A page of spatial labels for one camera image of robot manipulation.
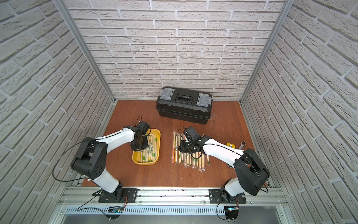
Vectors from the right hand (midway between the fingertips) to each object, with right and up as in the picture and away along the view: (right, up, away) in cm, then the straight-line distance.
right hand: (181, 148), depth 85 cm
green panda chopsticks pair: (+17, -10, 0) cm, 20 cm away
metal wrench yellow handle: (+41, 0, +8) cm, 42 cm away
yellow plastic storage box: (-21, -5, +2) cm, 21 cm away
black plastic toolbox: (+2, +28, +10) cm, 29 cm away
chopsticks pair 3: (0, -6, +2) cm, 7 cm away
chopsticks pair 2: (-3, -4, +4) cm, 7 cm away
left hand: (-25, 0, +6) cm, 25 cm away
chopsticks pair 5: (+5, -7, +1) cm, 9 cm away
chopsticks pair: (-6, -8, +2) cm, 10 cm away
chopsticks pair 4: (+2, -8, +2) cm, 8 cm away
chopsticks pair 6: (+8, -7, +2) cm, 11 cm away
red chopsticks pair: (+13, -10, 0) cm, 16 cm away
